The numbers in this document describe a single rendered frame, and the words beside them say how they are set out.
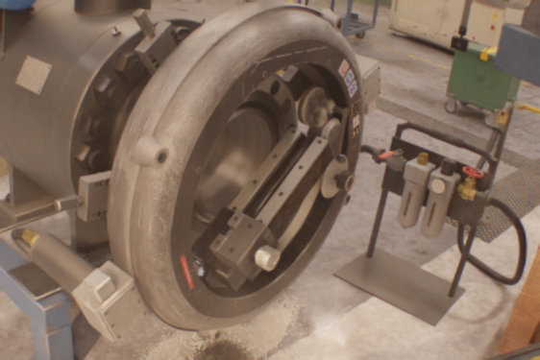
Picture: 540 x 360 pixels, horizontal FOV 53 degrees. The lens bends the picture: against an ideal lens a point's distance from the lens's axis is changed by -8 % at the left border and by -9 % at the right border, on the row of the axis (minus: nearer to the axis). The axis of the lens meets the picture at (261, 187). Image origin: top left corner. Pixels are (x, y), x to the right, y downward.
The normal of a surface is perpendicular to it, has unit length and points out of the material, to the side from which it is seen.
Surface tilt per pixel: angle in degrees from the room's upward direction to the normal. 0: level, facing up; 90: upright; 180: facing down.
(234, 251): 38
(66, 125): 76
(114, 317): 90
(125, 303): 90
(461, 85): 90
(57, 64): 53
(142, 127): 62
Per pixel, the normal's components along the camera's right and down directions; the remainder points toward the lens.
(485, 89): -0.57, 0.28
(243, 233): -0.28, -0.55
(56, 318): 0.77, 0.36
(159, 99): -0.43, -0.30
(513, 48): -0.93, 0.04
